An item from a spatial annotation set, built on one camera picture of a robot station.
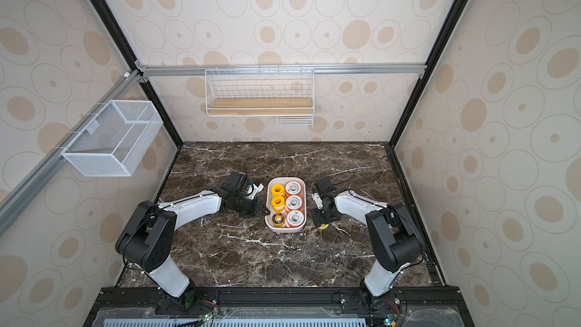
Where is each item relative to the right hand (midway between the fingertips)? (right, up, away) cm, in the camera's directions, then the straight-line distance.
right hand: (319, 221), depth 92 cm
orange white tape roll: (-11, +13, +5) cm, 18 cm away
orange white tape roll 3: (-10, +2, -3) cm, 11 cm away
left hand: (-19, +5, -6) cm, 20 cm away
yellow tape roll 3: (+1, 0, -8) cm, 8 cm away
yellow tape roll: (-18, +12, +6) cm, 23 cm away
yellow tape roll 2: (-17, +7, 0) cm, 19 cm away
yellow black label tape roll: (-17, +1, -1) cm, 17 cm away
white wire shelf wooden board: (-17, +55, +6) cm, 58 cm away
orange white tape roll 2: (-11, +7, +1) cm, 13 cm away
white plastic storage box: (-14, -2, -3) cm, 14 cm away
